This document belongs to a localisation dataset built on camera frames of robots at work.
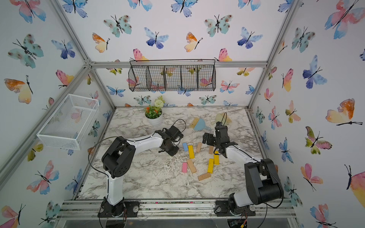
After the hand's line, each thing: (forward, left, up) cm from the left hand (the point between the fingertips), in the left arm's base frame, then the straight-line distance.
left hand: (175, 150), depth 95 cm
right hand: (+5, -23, +9) cm, 25 cm away
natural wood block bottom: (-17, -17, 0) cm, 25 cm away
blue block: (+2, -6, +1) cm, 7 cm away
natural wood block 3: (-11, -10, 0) cm, 15 cm away
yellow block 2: (-7, -26, 0) cm, 27 cm away
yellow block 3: (-12, -22, -1) cm, 25 cm away
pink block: (-11, -6, -1) cm, 13 cm away
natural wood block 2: (0, -24, 0) cm, 24 cm away
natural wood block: (+1, -15, +1) cm, 15 cm away
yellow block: (-3, -10, 0) cm, 11 cm away
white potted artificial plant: (+19, +14, +15) cm, 28 cm away
